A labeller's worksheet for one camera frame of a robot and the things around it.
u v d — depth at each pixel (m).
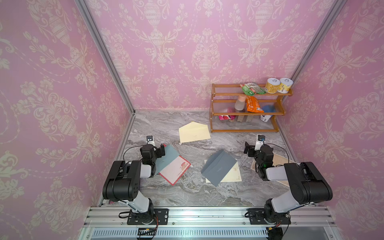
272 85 0.88
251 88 0.88
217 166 0.92
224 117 1.09
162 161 0.94
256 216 0.73
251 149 0.85
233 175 0.87
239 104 1.00
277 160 0.95
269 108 1.08
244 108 1.00
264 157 0.72
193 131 1.09
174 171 0.94
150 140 0.83
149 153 0.73
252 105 0.99
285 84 0.88
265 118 1.09
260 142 0.81
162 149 0.89
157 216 0.74
